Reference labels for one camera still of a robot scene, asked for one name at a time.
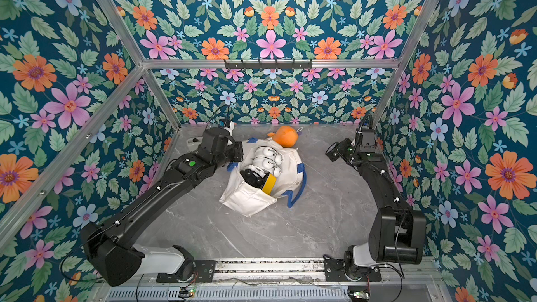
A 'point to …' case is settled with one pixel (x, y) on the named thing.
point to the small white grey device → (193, 144)
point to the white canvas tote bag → (248, 200)
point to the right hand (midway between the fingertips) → (344, 143)
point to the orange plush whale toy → (285, 135)
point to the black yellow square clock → (266, 184)
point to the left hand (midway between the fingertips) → (244, 143)
